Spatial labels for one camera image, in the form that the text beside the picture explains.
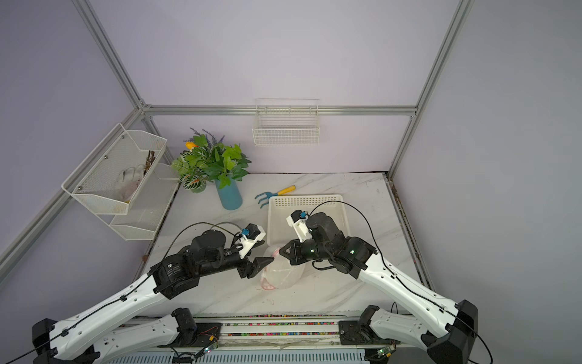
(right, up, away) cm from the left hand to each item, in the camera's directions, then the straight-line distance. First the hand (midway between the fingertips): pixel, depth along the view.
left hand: (264, 251), depth 68 cm
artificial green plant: (-24, +30, +14) cm, 41 cm away
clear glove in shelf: (-50, +22, +10) cm, 55 cm away
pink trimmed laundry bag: (+5, -7, +2) cm, 9 cm away
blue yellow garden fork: (-5, +18, +44) cm, 47 cm away
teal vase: (-21, +17, +33) cm, 42 cm away
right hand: (+6, -1, +1) cm, 6 cm away
